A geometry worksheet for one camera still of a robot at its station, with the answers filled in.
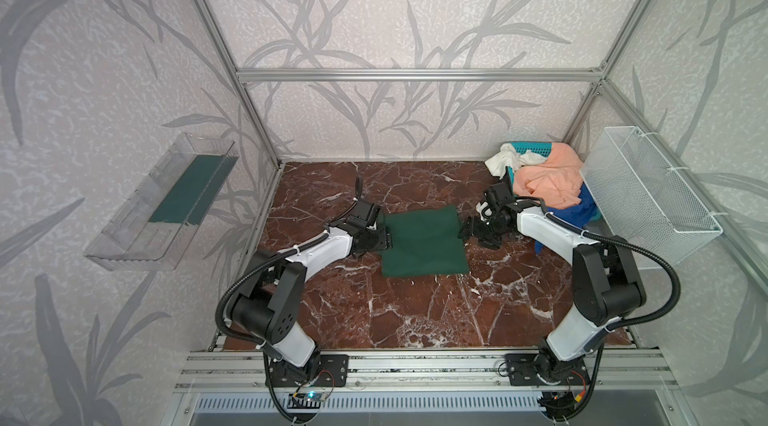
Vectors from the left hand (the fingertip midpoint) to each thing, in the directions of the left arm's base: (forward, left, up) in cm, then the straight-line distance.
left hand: (387, 231), depth 92 cm
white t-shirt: (+29, -43, +3) cm, 52 cm away
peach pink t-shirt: (+18, -58, +3) cm, 60 cm away
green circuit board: (-43, +18, -8) cm, 47 cm away
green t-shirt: (-2, -12, -3) cm, 12 cm away
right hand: (+1, -25, +1) cm, 25 cm away
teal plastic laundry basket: (+37, -60, 0) cm, 70 cm away
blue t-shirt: (+4, -59, +5) cm, 60 cm away
